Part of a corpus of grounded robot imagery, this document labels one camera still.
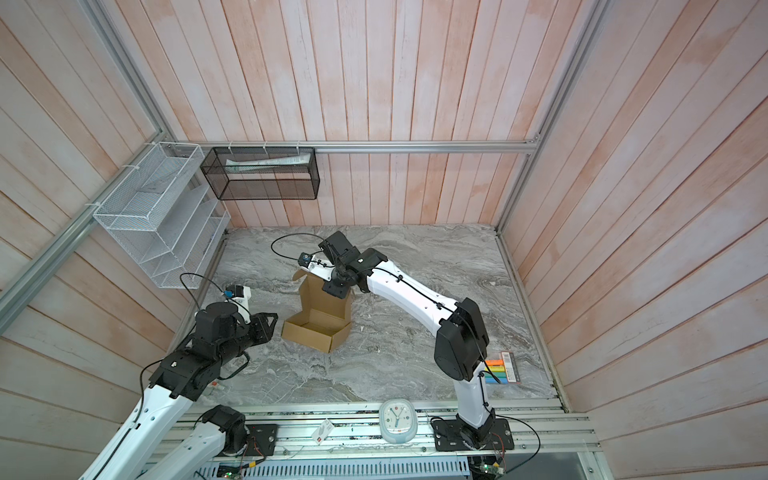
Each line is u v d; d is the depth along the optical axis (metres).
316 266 0.72
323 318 0.94
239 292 0.66
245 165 0.90
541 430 0.75
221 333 0.54
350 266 0.59
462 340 0.48
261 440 0.73
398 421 0.75
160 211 0.75
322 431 0.74
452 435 0.74
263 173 1.06
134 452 0.42
